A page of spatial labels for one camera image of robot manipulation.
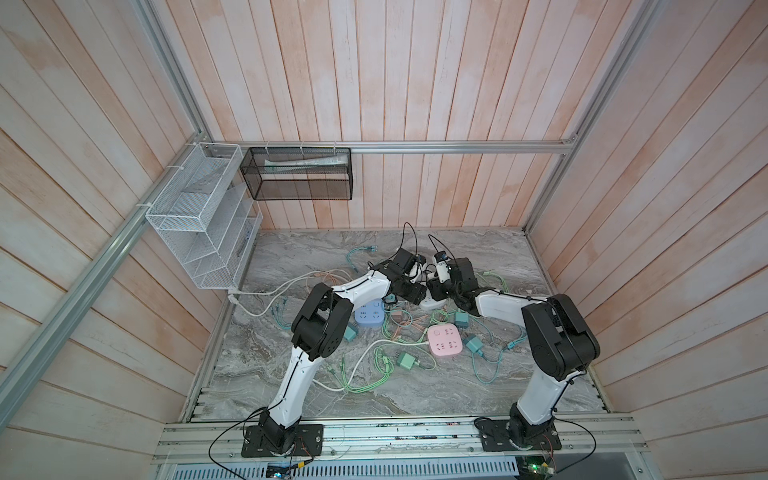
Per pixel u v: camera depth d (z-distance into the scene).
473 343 0.87
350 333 0.90
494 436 0.73
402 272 0.80
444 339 0.88
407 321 0.95
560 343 0.50
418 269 0.84
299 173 1.04
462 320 0.92
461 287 0.77
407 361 0.84
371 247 1.14
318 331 0.57
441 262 0.87
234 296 1.01
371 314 0.93
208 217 0.73
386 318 0.94
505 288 1.04
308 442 0.73
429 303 0.95
